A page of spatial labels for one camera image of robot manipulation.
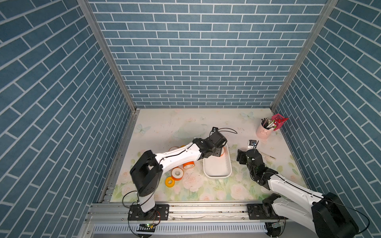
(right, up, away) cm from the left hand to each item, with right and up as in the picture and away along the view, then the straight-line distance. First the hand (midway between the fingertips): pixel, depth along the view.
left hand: (219, 149), depth 84 cm
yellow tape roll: (-29, -18, -1) cm, 34 cm away
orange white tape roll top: (+4, -4, +9) cm, 11 cm away
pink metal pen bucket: (+30, +8, +13) cm, 34 cm away
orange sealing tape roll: (-18, -10, +2) cm, 20 cm away
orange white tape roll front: (-24, -14, +1) cm, 28 cm away
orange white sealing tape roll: (-25, -14, +1) cm, 28 cm away
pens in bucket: (+35, +14, +14) cm, 40 cm away
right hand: (+16, -2, +4) cm, 16 cm away
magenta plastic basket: (+43, +17, +15) cm, 48 cm away
